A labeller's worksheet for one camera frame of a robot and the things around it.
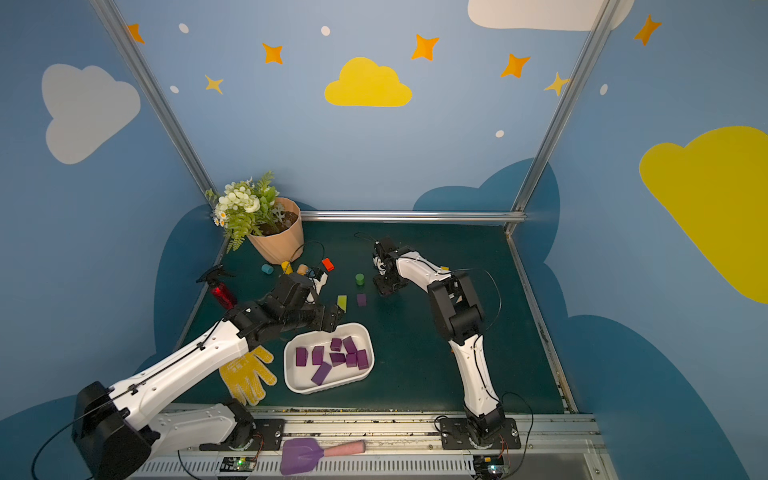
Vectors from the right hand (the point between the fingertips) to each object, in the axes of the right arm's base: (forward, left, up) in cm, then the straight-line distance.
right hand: (392, 283), depth 104 cm
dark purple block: (-28, +15, +1) cm, 31 cm away
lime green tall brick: (-9, +16, 0) cm, 18 cm away
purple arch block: (-24, +11, +1) cm, 26 cm away
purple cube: (-8, +10, +1) cm, 12 cm away
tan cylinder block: (+4, +33, 0) cm, 34 cm away
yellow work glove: (-35, +40, +2) cm, 53 cm away
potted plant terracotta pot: (+5, +37, +13) cm, 39 cm away
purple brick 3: (-32, +19, 0) cm, 37 cm away
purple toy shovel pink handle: (-51, +19, -1) cm, 55 cm away
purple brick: (-28, +25, +1) cm, 37 cm away
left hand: (-20, +14, +17) cm, 30 cm away
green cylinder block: (0, +11, +2) cm, 11 cm away
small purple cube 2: (-24, +16, +1) cm, 28 cm away
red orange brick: (+7, +24, -1) cm, 25 cm away
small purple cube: (-28, +7, 0) cm, 29 cm away
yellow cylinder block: (+2, +37, +4) cm, 38 cm away
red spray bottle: (-13, +52, +9) cm, 54 cm away
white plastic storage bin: (-34, +25, 0) cm, 42 cm away
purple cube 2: (-28, +10, 0) cm, 30 cm away
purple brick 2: (-27, +20, +1) cm, 34 cm away
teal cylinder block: (+2, +45, +2) cm, 45 cm away
